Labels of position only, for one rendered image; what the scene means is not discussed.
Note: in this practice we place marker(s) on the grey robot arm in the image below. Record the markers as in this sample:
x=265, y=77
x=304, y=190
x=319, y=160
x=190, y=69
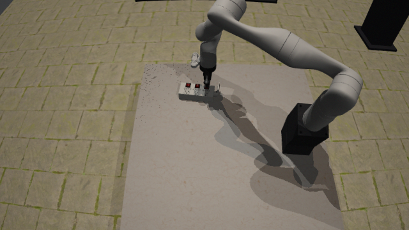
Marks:
x=289, y=49

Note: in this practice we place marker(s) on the white power strip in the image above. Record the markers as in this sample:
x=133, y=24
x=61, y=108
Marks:
x=197, y=92

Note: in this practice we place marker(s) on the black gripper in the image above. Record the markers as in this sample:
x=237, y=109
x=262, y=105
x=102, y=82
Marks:
x=207, y=75

